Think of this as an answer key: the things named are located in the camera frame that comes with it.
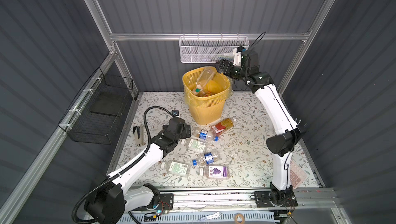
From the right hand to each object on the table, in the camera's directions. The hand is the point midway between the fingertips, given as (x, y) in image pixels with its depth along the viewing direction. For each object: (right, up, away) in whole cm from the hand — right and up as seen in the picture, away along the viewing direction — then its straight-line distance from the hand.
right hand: (221, 67), depth 76 cm
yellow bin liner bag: (+1, -8, +21) cm, 23 cm away
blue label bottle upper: (-8, -37, +15) cm, 41 cm away
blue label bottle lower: (-6, -48, +6) cm, 49 cm away
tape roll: (+6, -71, -7) cm, 71 cm away
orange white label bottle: (-6, -11, +27) cm, 30 cm away
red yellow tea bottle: (+4, -31, +19) cm, 37 cm away
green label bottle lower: (-23, -52, +4) cm, 57 cm away
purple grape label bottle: (-3, -54, +3) cm, 54 cm away
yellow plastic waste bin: (-8, -26, +18) cm, 33 cm away
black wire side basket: (-61, -24, -4) cm, 66 cm away
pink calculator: (+41, -56, +4) cm, 69 cm away
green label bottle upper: (-14, -42, +12) cm, 46 cm away
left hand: (-22, -31, +7) cm, 38 cm away
